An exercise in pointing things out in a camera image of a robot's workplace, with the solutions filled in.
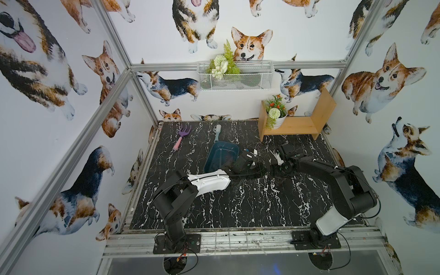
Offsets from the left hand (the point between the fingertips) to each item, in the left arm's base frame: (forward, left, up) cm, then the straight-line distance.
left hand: (268, 165), depth 83 cm
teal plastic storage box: (+16, +23, -14) cm, 32 cm away
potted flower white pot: (+29, -8, +8) cm, 31 cm away
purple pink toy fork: (+35, +51, -16) cm, 64 cm away
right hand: (+4, -9, -11) cm, 15 cm away
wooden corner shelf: (+34, -33, -9) cm, 48 cm away
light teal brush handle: (+37, +27, -15) cm, 48 cm away
